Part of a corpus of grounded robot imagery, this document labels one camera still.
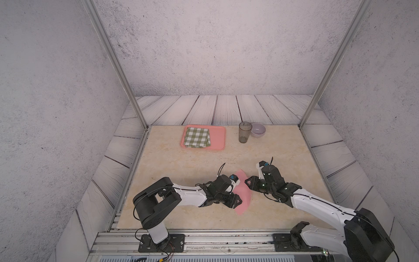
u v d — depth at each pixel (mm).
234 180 789
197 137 1133
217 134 1185
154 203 460
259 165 800
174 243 731
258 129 1145
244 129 1038
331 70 910
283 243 713
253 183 741
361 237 399
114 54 848
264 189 712
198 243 741
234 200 747
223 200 741
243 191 892
